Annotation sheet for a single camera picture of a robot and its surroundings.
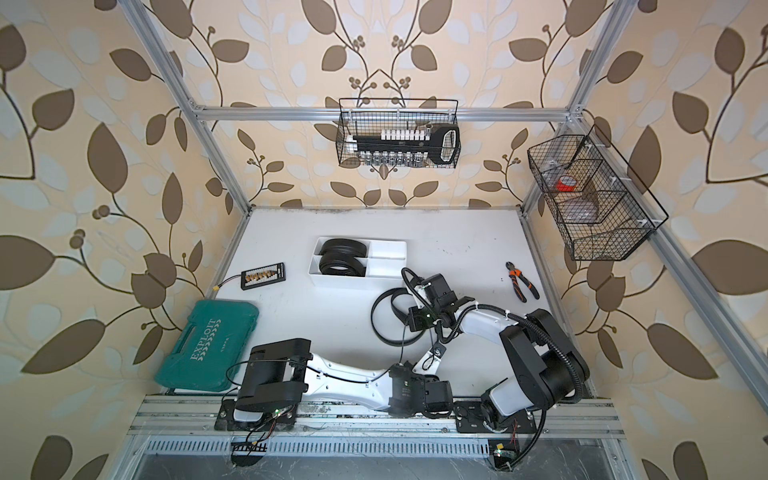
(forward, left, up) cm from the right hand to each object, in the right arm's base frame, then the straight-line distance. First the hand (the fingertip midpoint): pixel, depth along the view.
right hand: (407, 319), depth 90 cm
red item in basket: (+24, -44, +30) cm, 58 cm away
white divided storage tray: (+25, +6, -2) cm, 26 cm away
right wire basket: (+13, -49, +32) cm, 60 cm away
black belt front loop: (+17, +16, +6) cm, 24 cm away
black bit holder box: (+17, +48, +2) cm, 51 cm away
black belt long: (+21, +20, +10) cm, 31 cm away
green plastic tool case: (-9, +55, +4) cm, 56 cm away
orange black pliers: (+15, -37, 0) cm, 40 cm away
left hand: (-16, -4, +1) cm, 17 cm away
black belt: (+3, +2, +1) cm, 4 cm away
